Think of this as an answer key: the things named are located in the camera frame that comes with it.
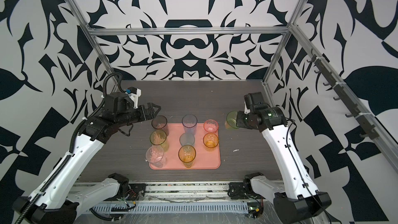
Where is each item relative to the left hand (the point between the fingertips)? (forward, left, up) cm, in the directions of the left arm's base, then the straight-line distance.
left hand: (153, 106), depth 70 cm
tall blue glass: (+4, -15, -23) cm, 28 cm away
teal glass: (-6, -13, -23) cm, 27 cm away
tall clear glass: (-12, +4, -28) cm, 31 cm away
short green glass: (-1, -37, -11) cm, 38 cm away
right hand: (-5, -40, -5) cm, 40 cm away
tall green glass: (-4, +2, -23) cm, 23 cm away
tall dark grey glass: (+3, +1, -19) cm, 19 cm away
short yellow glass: (-5, -27, -28) cm, 39 cm away
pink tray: (-14, -24, -29) cm, 40 cm away
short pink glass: (+3, -28, -25) cm, 38 cm away
